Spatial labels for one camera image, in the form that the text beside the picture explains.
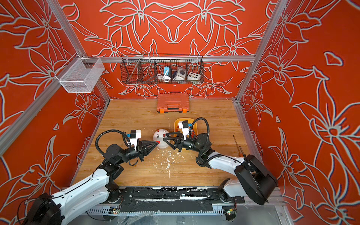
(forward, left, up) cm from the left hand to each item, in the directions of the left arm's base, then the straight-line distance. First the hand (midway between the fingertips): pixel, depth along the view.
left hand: (157, 143), depth 67 cm
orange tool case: (+47, -3, -18) cm, 50 cm away
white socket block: (+50, -16, +5) cm, 53 cm away
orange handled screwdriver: (+7, -49, -23) cm, 55 cm away
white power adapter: (+47, -9, +8) cm, 49 cm away
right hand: (+2, -3, +1) cm, 3 cm away
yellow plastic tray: (+26, -7, -22) cm, 35 cm away
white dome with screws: (+12, +2, -12) cm, 17 cm away
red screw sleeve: (+1, -1, 0) cm, 1 cm away
